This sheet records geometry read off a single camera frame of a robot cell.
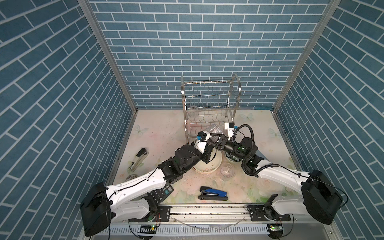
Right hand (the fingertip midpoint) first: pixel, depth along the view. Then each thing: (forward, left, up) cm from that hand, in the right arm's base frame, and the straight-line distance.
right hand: (205, 136), depth 70 cm
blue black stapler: (-17, -3, -31) cm, 35 cm away
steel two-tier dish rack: (+52, +1, -26) cm, 58 cm away
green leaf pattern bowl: (-9, -12, -3) cm, 16 cm away
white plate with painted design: (-1, -6, -25) cm, 26 cm away
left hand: (-2, -4, -2) cm, 5 cm away
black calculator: (-21, +23, -27) cm, 42 cm away
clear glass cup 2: (+3, -4, +3) cm, 5 cm away
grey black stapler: (-1, +40, -25) cm, 47 cm away
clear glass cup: (-5, -13, -27) cm, 31 cm away
